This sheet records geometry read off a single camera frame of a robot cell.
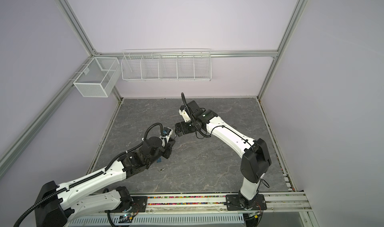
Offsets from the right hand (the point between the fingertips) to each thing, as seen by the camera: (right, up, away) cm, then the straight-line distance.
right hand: (182, 130), depth 81 cm
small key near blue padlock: (-12, -23, +4) cm, 26 cm away
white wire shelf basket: (-13, +42, +18) cm, 47 cm away
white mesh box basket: (-57, +33, +16) cm, 68 cm away
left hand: (-5, -6, -4) cm, 9 cm away
